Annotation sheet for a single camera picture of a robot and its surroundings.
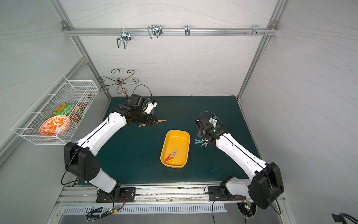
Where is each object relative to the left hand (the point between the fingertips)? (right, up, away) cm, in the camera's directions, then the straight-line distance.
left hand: (155, 119), depth 83 cm
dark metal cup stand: (-21, +19, -1) cm, 28 cm away
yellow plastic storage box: (+13, -15, +12) cm, 23 cm away
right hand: (+30, -7, 0) cm, 31 cm away
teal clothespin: (+28, -16, +10) cm, 34 cm away
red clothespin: (+8, -24, +3) cm, 26 cm away
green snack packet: (-40, +6, -16) cm, 44 cm away
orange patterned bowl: (-43, -1, -19) cm, 47 cm away
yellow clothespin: (+9, -26, +2) cm, 28 cm away
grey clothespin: (+11, -22, +5) cm, 25 cm away
